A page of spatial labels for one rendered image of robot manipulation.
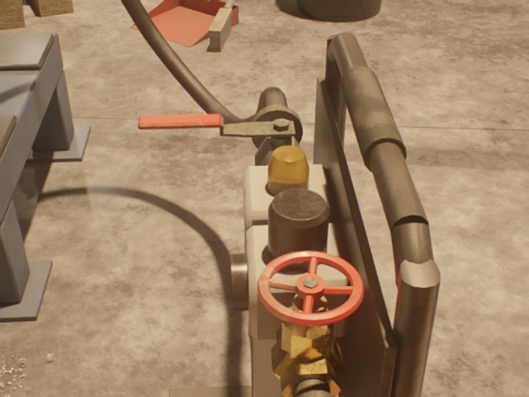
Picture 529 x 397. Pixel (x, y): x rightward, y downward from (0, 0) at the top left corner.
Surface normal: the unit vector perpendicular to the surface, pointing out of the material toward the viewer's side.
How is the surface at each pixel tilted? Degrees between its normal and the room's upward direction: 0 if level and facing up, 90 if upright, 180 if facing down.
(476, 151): 0
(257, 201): 0
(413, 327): 89
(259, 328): 90
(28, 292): 0
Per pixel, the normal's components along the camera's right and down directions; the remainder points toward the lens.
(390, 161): -0.26, -0.77
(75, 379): 0.00, -0.82
